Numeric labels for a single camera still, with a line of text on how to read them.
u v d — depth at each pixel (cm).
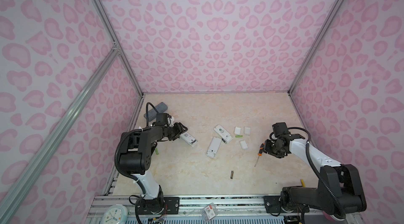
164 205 72
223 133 97
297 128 76
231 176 82
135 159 48
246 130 99
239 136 97
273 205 73
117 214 69
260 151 90
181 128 89
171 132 84
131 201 72
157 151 91
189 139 93
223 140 95
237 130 98
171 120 94
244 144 93
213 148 91
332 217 65
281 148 65
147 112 82
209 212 69
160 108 109
